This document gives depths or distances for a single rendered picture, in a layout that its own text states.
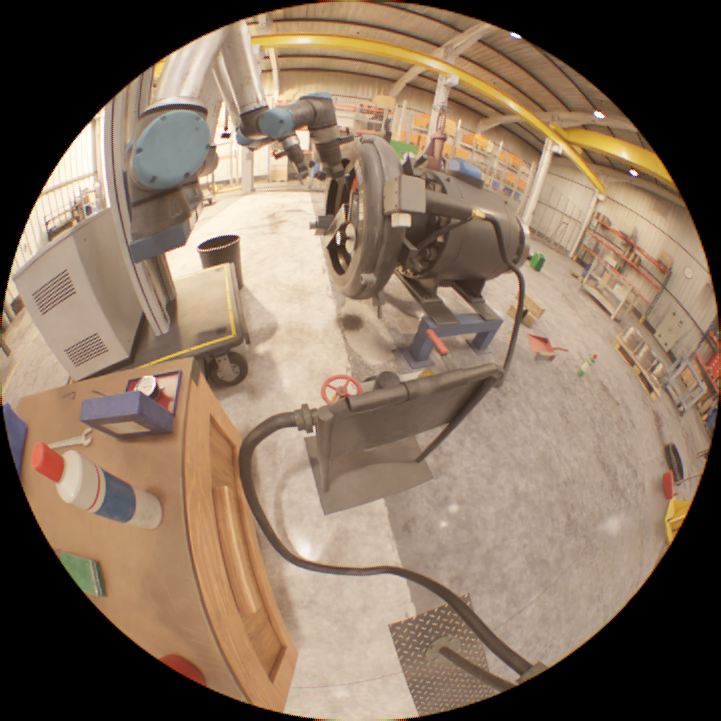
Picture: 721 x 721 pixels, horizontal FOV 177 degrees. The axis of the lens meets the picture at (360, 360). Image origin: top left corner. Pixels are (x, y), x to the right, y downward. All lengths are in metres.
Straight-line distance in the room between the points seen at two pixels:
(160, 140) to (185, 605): 0.71
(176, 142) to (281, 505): 0.97
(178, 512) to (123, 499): 0.10
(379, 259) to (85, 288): 0.95
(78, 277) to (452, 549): 1.47
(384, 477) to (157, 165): 1.03
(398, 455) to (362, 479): 0.17
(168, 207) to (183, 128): 0.25
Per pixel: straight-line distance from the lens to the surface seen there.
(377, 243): 0.75
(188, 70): 0.59
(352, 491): 0.84
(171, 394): 0.53
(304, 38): 9.26
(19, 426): 1.02
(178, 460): 0.45
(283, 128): 0.68
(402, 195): 0.65
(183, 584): 0.44
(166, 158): 0.50
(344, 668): 0.99
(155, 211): 0.68
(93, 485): 0.34
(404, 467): 0.90
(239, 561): 0.57
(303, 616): 0.89
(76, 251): 0.84
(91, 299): 0.88
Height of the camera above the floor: 0.83
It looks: 47 degrees down
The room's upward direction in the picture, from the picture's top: 11 degrees clockwise
